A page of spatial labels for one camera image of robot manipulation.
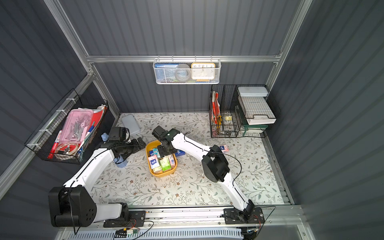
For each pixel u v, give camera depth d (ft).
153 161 2.84
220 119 3.71
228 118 3.79
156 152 2.99
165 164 2.84
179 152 3.07
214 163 1.80
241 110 3.55
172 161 2.91
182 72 2.98
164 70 2.72
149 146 3.10
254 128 3.62
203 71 2.89
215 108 3.92
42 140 2.00
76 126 2.36
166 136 2.17
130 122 3.79
